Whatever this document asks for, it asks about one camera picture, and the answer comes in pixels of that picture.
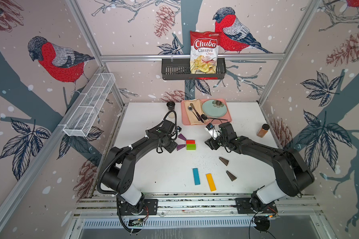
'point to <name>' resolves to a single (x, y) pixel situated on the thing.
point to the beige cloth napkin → (197, 103)
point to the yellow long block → (210, 182)
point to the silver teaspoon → (190, 108)
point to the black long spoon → (204, 117)
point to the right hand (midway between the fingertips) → (209, 137)
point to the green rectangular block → (191, 147)
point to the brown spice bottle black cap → (263, 131)
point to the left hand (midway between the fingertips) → (172, 140)
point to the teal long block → (196, 176)
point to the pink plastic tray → (184, 120)
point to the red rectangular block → (190, 142)
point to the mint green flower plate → (215, 108)
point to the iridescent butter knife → (196, 112)
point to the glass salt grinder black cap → (171, 105)
